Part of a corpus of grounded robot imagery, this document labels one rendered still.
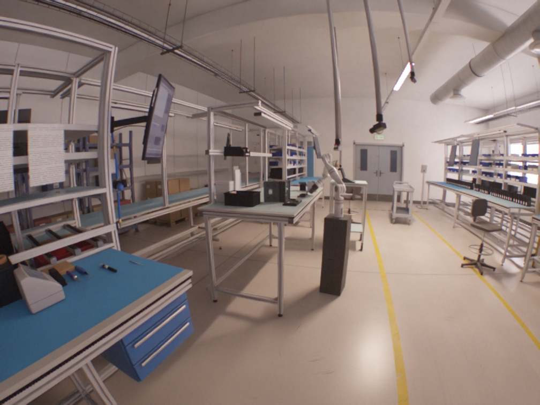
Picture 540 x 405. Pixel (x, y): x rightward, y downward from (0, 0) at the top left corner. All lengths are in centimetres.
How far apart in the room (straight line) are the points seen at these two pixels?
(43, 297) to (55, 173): 62
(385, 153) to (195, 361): 845
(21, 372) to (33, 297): 33
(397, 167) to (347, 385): 810
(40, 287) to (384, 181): 902
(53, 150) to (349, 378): 222
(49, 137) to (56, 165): 14
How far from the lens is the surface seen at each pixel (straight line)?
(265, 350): 198
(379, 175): 899
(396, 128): 911
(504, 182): 544
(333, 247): 246
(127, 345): 101
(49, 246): 138
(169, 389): 181
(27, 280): 101
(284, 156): 505
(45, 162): 135
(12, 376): 84
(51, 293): 106
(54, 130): 139
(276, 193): 238
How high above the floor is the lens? 141
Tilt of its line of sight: 10 degrees down
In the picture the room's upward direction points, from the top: straight up
